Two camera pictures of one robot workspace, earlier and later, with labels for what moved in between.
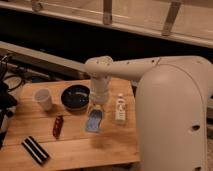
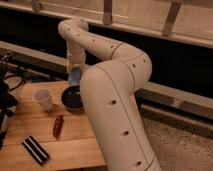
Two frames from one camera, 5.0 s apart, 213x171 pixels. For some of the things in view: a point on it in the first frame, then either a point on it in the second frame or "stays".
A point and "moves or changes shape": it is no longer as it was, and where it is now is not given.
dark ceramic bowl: [75, 96] stays
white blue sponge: [94, 120] moves or changes shape
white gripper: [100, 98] -> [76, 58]
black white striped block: [39, 154] stays
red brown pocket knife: [57, 126] stays
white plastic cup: [43, 97] stays
